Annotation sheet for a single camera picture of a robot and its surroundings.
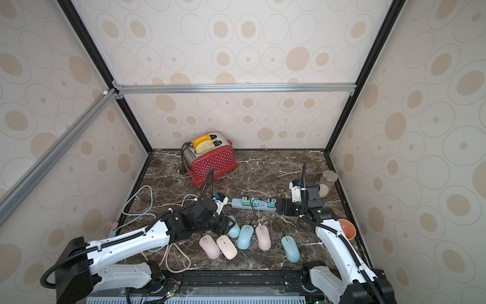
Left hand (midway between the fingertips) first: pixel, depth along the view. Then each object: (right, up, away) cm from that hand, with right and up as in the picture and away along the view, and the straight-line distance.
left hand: (234, 223), depth 75 cm
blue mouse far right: (+24, -13, +4) cm, 28 cm away
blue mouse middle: (+4, -8, +8) cm, 12 cm away
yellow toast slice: (-17, +34, +19) cm, 43 cm away
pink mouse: (-12, -11, +6) cm, 17 cm away
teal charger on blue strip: (+16, +6, +10) cm, 20 cm away
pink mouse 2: (-4, -12, +6) cm, 14 cm away
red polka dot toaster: (-8, +27, +24) cm, 37 cm away
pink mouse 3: (+12, -9, +7) cm, 17 cm away
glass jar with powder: (+43, +15, +15) cm, 48 cm away
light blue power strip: (+13, +4, +18) cm, 22 cm away
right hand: (+21, +6, +7) cm, 23 cm away
